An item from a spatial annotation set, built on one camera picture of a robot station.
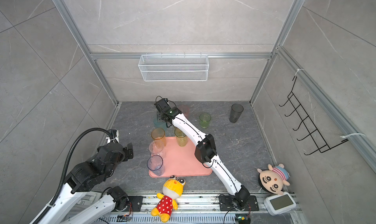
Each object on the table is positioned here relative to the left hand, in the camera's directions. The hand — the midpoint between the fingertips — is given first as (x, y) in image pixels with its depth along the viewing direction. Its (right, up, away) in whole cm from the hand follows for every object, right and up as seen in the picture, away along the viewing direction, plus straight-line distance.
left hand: (122, 142), depth 69 cm
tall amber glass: (+12, 0, +23) cm, 26 cm away
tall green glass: (+27, -3, +27) cm, 38 cm away
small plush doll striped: (+76, -21, +5) cm, 79 cm away
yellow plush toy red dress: (+24, -24, +2) cm, 34 cm away
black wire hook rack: (+89, +9, -1) cm, 89 cm away
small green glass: (+44, +10, +38) cm, 59 cm away
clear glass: (+10, -9, +26) cm, 29 cm away
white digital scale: (+74, -31, +1) cm, 80 cm away
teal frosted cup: (+13, +7, +24) cm, 28 cm away
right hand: (+14, +13, +27) cm, 33 cm away
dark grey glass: (+65, +16, +30) cm, 73 cm away
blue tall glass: (+14, -13, +8) cm, 21 cm away
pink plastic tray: (+27, -15, +19) cm, 36 cm away
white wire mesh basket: (+21, +46, +32) cm, 60 cm away
